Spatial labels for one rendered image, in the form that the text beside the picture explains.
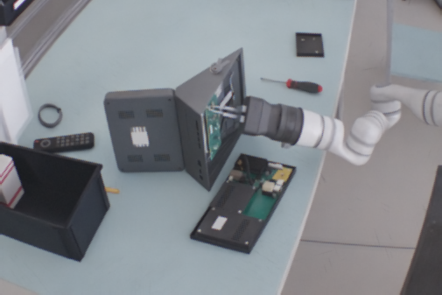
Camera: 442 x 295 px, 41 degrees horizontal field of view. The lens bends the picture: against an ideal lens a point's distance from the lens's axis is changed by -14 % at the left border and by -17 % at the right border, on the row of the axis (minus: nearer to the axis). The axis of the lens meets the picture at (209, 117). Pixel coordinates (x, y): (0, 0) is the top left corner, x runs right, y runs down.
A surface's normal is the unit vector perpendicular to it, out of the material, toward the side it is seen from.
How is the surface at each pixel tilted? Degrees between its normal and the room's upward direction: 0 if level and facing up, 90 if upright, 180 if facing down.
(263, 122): 55
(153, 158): 90
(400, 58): 0
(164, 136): 90
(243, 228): 0
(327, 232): 0
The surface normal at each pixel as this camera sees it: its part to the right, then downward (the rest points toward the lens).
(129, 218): -0.08, -0.78
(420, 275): -0.35, 0.60
